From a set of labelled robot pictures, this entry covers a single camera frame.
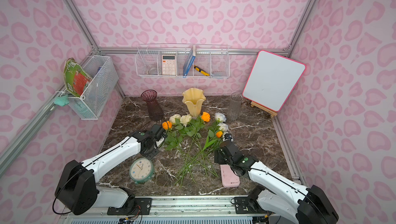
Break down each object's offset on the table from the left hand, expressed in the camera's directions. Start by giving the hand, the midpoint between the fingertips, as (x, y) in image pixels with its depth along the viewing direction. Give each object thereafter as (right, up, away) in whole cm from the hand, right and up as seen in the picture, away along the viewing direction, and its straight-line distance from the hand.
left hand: (148, 146), depth 85 cm
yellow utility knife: (+30, +44, +13) cm, 54 cm away
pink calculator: (+9, +47, +10) cm, 49 cm away
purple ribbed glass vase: (-1, +20, +16) cm, 26 cm away
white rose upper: (+41, +15, +16) cm, 46 cm away
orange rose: (+32, +14, +18) cm, 40 cm away
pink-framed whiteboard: (+70, +37, +4) cm, 79 cm away
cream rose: (+10, +14, +18) cm, 25 cm away
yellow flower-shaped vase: (+24, +27, +13) cm, 39 cm away
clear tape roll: (-1, +44, +10) cm, 46 cm away
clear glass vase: (+52, +22, +23) cm, 61 cm away
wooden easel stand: (+74, +19, +22) cm, 79 cm away
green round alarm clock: (-3, -12, -3) cm, 13 cm away
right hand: (+39, -3, -2) cm, 39 cm away
